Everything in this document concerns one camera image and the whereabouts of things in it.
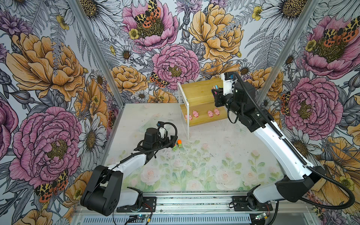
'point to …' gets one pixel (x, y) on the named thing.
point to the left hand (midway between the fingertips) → (170, 139)
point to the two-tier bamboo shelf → (197, 103)
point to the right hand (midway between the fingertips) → (214, 94)
